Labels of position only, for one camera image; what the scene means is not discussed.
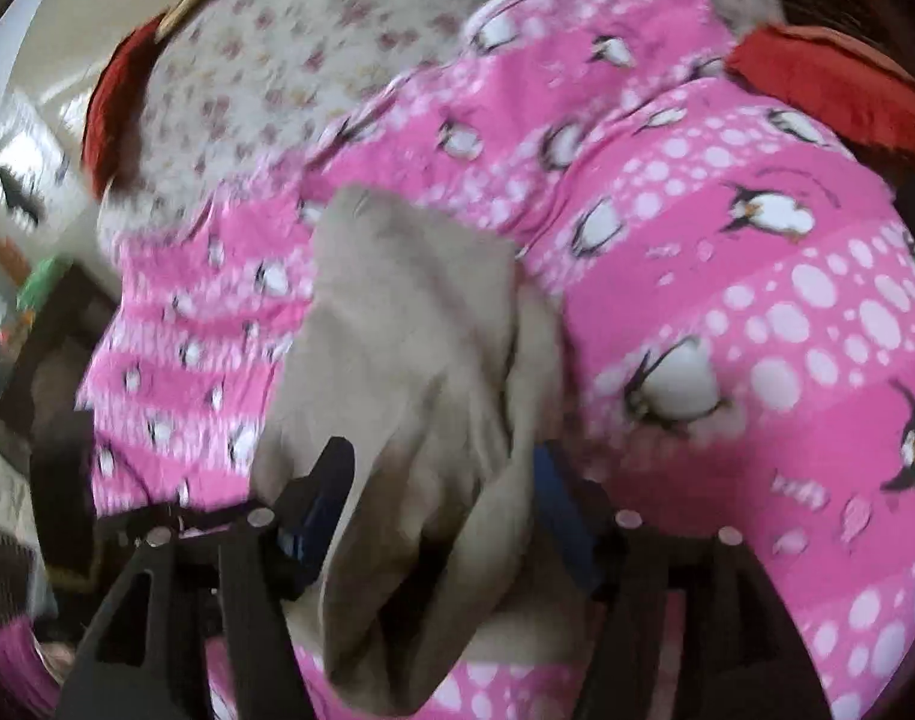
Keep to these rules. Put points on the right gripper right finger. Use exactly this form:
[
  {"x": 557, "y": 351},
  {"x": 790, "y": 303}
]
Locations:
[{"x": 573, "y": 510}]

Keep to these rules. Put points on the floral bed sheet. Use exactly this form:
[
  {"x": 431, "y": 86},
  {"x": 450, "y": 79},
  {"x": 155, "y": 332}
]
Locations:
[{"x": 245, "y": 80}]

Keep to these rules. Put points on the pink penguin print blanket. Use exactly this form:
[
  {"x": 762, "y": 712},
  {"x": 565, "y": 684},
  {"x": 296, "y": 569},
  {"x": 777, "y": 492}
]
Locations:
[{"x": 738, "y": 291}]

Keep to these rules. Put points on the beige garment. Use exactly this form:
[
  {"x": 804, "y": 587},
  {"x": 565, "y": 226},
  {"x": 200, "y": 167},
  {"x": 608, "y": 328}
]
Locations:
[{"x": 428, "y": 351}]

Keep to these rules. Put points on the red pillow left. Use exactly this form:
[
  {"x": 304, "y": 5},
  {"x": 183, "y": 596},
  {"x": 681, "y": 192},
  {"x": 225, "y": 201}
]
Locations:
[{"x": 111, "y": 105}]

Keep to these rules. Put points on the dark wooden side table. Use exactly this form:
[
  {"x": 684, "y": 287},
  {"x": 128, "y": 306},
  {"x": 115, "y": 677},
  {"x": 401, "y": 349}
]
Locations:
[{"x": 61, "y": 441}]

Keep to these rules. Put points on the red pillow right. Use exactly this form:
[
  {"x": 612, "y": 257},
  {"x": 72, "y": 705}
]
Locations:
[{"x": 849, "y": 86}]

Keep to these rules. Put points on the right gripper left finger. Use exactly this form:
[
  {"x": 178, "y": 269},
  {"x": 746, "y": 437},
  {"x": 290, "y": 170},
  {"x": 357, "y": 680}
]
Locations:
[{"x": 308, "y": 513}]

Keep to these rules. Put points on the red pillow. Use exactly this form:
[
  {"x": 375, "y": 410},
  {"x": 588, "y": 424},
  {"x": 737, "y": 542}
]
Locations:
[
  {"x": 849, "y": 86},
  {"x": 111, "y": 105}
]

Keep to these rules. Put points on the green basket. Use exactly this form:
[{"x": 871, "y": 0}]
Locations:
[{"x": 40, "y": 283}]

